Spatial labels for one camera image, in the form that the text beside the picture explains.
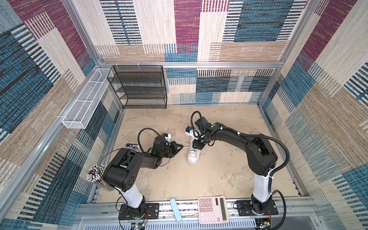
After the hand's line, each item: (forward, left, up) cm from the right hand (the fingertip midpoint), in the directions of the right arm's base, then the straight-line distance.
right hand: (197, 146), depth 92 cm
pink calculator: (-34, -5, -3) cm, 35 cm away
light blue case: (-34, +13, -1) cm, 36 cm away
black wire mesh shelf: (+44, +40, +14) cm, 61 cm away
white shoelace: (-6, +3, +4) cm, 8 cm away
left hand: (0, +8, +2) cm, 8 cm away
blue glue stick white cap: (+4, +43, -3) cm, 43 cm away
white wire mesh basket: (+20, +75, +13) cm, 78 cm away
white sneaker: (-8, +3, +2) cm, 8 cm away
